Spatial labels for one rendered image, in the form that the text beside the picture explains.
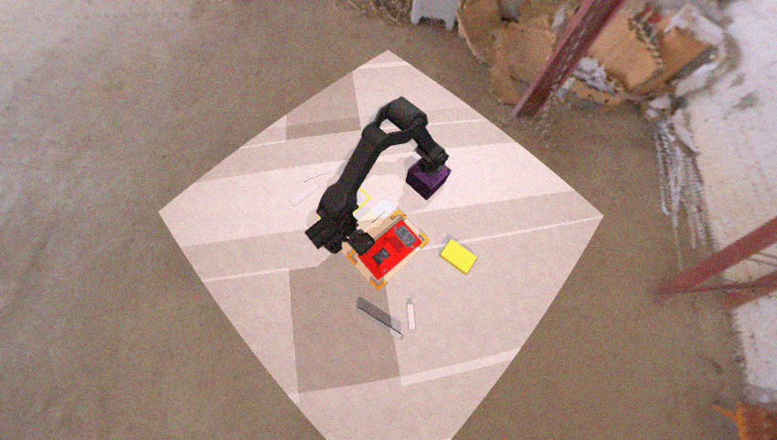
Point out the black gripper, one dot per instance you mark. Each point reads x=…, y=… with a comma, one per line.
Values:
x=359, y=241

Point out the yellow rectangular block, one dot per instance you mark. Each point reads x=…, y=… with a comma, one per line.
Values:
x=458, y=256

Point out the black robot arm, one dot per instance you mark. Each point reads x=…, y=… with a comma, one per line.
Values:
x=338, y=202

